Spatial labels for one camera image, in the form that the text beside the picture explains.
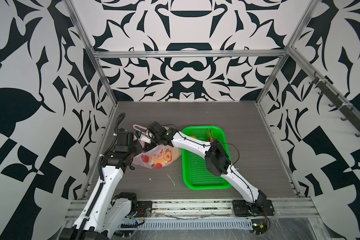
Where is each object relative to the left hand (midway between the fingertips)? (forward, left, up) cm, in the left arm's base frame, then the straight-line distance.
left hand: (136, 143), depth 79 cm
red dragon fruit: (+7, -42, -9) cm, 43 cm away
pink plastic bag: (-3, -10, -9) cm, 14 cm away
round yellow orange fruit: (+11, -31, -13) cm, 35 cm away
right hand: (+7, -2, -10) cm, 12 cm away
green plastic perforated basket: (-12, -32, -17) cm, 38 cm away
